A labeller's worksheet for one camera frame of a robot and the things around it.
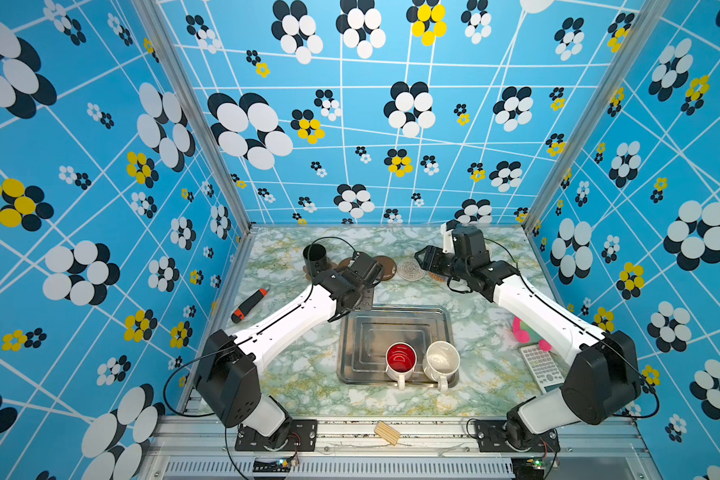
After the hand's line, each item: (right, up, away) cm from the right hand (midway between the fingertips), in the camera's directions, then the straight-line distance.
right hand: (423, 256), depth 84 cm
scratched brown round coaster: (-8, -4, +22) cm, 23 cm away
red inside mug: (-6, -31, +1) cm, 31 cm away
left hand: (-17, -11, -1) cm, 20 cm away
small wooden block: (-11, -44, -10) cm, 46 cm away
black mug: (-33, -1, +15) cm, 37 cm away
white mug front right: (+6, -30, +1) cm, 30 cm away
